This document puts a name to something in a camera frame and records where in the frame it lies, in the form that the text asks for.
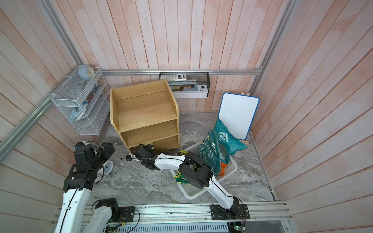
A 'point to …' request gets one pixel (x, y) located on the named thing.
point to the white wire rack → (86, 103)
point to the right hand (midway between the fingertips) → (145, 148)
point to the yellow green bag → (180, 178)
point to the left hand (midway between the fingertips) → (108, 150)
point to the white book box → (189, 90)
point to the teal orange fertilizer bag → (229, 144)
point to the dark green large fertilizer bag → (209, 152)
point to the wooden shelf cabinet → (145, 113)
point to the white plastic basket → (228, 166)
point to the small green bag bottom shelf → (182, 153)
